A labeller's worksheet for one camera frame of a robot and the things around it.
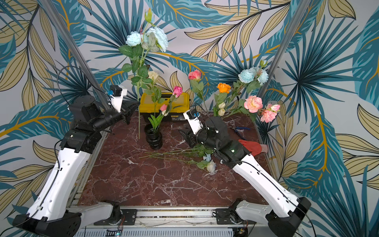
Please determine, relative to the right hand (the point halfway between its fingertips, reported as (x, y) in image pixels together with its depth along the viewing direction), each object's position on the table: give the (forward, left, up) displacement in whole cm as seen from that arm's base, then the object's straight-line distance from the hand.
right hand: (182, 126), depth 64 cm
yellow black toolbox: (+20, +6, -7) cm, 21 cm away
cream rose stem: (+30, +17, -4) cm, 35 cm away
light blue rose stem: (+10, -10, -35) cm, 38 cm away
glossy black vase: (+12, +19, -27) cm, 35 cm away
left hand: (+6, +18, +8) cm, 21 cm away
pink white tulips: (+16, +16, -15) cm, 27 cm away
